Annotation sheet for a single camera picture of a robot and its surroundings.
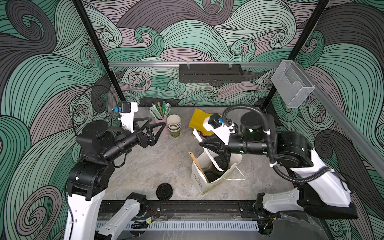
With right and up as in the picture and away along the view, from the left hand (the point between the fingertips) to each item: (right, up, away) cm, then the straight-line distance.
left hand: (157, 119), depth 51 cm
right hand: (+15, -8, -2) cm, 17 cm away
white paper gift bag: (+15, -27, +11) cm, 33 cm away
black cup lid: (+22, -28, +21) cm, 41 cm away
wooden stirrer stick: (+14, -19, +13) cm, 27 cm away
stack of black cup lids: (-2, -38, +26) cm, 46 cm away
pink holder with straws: (-8, +4, +45) cm, 46 cm away
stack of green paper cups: (+2, -4, +39) cm, 40 cm away
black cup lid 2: (+29, -24, +26) cm, 46 cm away
